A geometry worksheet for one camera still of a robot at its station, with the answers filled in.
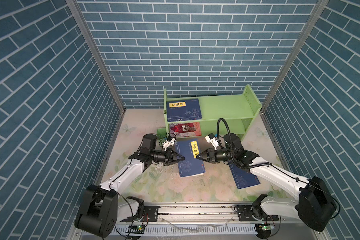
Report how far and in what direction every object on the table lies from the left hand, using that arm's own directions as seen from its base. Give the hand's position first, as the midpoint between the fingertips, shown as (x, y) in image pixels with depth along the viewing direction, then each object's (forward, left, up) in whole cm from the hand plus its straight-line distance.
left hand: (182, 160), depth 73 cm
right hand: (+2, -7, +1) cm, 7 cm away
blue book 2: (-2, -4, -1) cm, 5 cm away
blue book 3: (-2, -35, -17) cm, 39 cm away
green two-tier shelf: (+38, -40, -4) cm, 55 cm away
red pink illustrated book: (+23, +1, -5) cm, 24 cm away
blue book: (+25, -1, +11) cm, 27 cm away
